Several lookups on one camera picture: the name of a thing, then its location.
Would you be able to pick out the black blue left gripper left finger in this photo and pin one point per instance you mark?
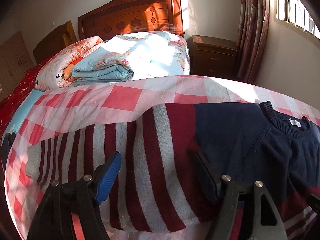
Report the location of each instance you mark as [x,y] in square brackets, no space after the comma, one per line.
[53,217]

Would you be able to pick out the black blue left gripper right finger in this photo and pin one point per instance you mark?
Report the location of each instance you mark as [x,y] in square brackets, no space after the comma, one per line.
[244,210]

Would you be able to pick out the striped navy red grey sweater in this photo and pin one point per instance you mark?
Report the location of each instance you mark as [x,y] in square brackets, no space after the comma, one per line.
[162,185]

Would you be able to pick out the pink checkered bed sheet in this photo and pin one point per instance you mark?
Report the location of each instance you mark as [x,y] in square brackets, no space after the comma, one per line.
[64,110]

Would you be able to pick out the light blue sheet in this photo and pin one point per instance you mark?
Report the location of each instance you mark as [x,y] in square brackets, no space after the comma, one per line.
[12,121]

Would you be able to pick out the red floral bed sheet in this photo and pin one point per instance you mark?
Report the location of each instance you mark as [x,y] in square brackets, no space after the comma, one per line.
[10,104]

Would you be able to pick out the orange floral folded quilt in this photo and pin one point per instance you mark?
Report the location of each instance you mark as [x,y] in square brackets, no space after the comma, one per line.
[56,73]

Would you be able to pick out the beige louvered wardrobe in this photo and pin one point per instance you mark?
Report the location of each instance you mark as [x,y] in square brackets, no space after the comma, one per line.
[14,61]

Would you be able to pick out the light blue floral folded quilt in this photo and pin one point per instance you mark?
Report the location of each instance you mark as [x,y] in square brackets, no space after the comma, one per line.
[135,56]

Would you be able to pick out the small dark wooden headboard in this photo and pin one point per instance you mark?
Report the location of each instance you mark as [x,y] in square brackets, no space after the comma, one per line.
[58,39]

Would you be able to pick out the wooden bedside table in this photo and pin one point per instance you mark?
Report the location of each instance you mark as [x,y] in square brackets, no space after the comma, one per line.
[214,57]

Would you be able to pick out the barred window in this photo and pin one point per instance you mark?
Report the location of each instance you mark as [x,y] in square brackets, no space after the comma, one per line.
[293,13]

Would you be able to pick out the large carved wooden headboard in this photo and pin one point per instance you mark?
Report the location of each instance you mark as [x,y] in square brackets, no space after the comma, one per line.
[131,16]

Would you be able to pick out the red floral curtain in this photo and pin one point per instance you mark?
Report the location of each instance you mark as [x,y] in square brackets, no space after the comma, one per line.
[251,39]

